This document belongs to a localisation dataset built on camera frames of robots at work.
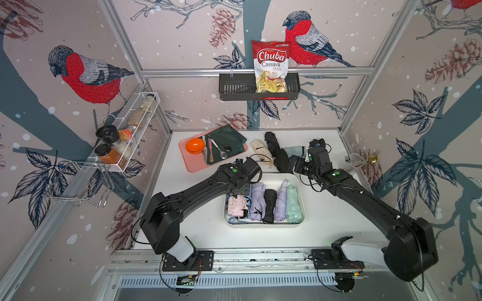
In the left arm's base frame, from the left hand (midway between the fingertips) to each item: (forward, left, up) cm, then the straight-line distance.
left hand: (244, 185), depth 82 cm
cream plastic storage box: (+9, -15, -12) cm, 21 cm away
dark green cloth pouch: (+37, +10, -12) cm, 40 cm away
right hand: (+10, -23, +5) cm, 26 cm away
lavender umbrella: (-7, -7, -6) cm, 11 cm away
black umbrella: (-1, -12, -9) cm, 15 cm away
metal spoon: (+26, +13, -12) cm, 31 cm away
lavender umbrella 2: (-9, -16, -7) cm, 20 cm away
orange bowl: (+31, +30, -9) cm, 44 cm away
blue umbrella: (-12, +5, -10) cm, 16 cm away
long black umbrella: (+23, -20, -9) cm, 31 cm away
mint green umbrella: (-9, -22, -5) cm, 24 cm away
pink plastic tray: (+21, +29, -12) cm, 37 cm away
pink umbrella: (-9, +3, -2) cm, 10 cm away
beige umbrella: (+26, -10, -9) cm, 29 cm away
